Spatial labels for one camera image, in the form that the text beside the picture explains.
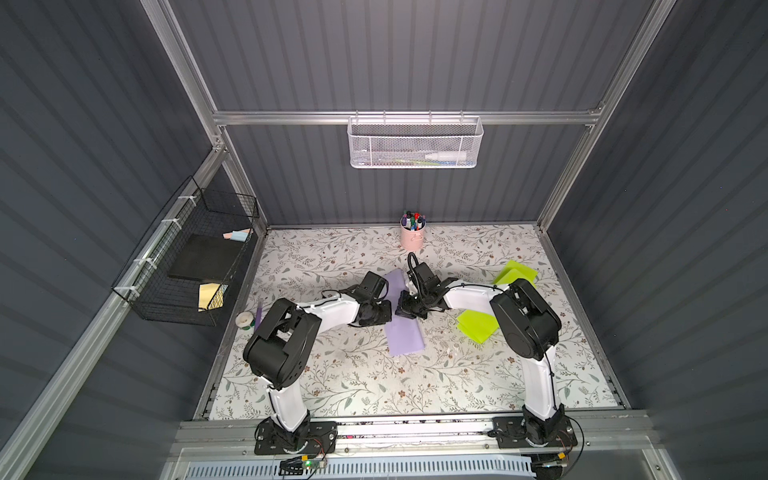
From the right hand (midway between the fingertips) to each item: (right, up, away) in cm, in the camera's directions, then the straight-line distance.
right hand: (393, 315), depth 95 cm
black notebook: (-49, +19, -18) cm, 55 cm away
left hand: (0, -1, -1) cm, 2 cm away
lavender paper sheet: (+3, -5, -3) cm, 7 cm away
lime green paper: (+43, +14, +8) cm, 46 cm away
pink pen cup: (+7, +25, +13) cm, 29 cm away
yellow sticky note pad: (-38, +11, -34) cm, 52 cm away
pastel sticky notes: (-43, +25, -12) cm, 51 cm away
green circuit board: (-19, -30, -24) cm, 43 cm away
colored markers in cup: (+7, +32, +11) cm, 34 cm away
